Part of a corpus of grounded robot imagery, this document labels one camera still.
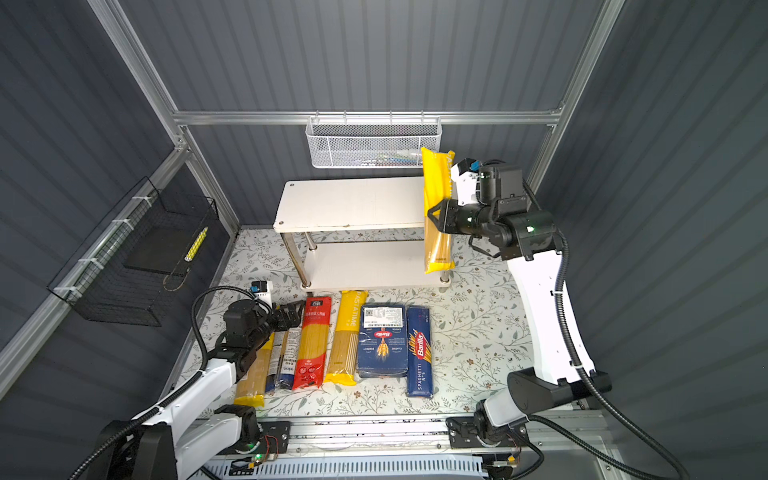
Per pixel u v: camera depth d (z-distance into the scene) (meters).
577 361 0.38
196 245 0.78
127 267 0.72
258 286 0.75
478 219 0.51
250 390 0.79
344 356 0.85
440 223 0.59
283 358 0.84
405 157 0.92
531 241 0.41
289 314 0.78
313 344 0.87
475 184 0.55
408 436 0.75
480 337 0.91
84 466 0.37
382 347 0.81
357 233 1.19
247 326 0.67
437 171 0.63
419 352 0.84
